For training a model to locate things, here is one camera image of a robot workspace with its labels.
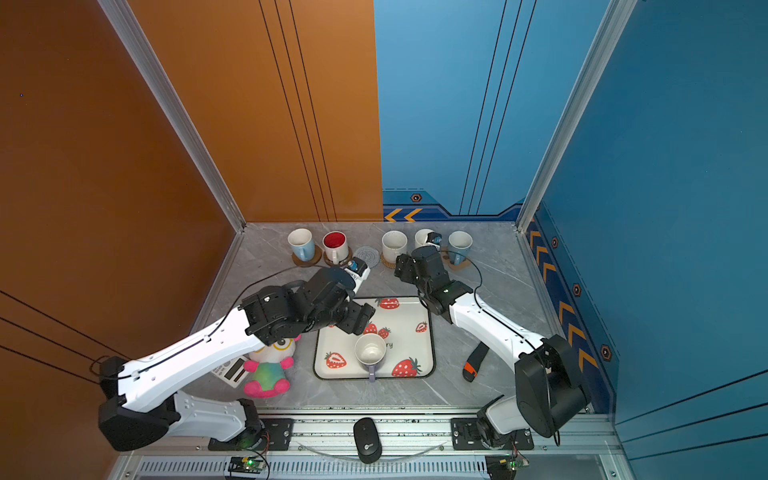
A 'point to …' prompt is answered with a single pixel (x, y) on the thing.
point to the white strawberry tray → (407, 329)
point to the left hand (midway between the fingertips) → (365, 304)
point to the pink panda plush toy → (269, 365)
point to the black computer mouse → (367, 439)
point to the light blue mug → (302, 243)
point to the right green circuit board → (504, 467)
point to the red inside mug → (335, 246)
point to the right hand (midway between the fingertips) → (405, 261)
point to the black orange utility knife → (472, 365)
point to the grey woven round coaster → (369, 254)
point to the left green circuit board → (246, 465)
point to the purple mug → (370, 349)
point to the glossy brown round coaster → (343, 262)
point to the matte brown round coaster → (318, 254)
